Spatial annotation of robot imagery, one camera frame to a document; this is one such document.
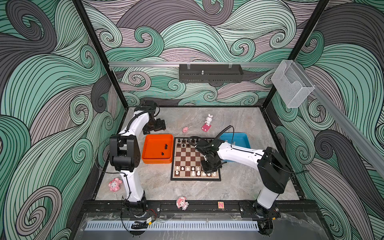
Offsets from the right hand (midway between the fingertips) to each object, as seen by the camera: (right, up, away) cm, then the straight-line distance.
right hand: (207, 172), depth 83 cm
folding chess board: (-12, +4, +5) cm, 13 cm away
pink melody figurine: (-14, -11, -11) cm, 21 cm away
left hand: (-30, +24, +10) cm, 40 cm away
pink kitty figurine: (-50, -5, -5) cm, 50 cm away
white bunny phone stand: (+3, +25, +24) cm, 35 cm away
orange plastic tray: (-30, +11, +11) cm, 34 cm away
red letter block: (+6, -13, -9) cm, 17 cm away
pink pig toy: (-13, +23, +20) cm, 33 cm away
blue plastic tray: (+26, +16, +19) cm, 36 cm away
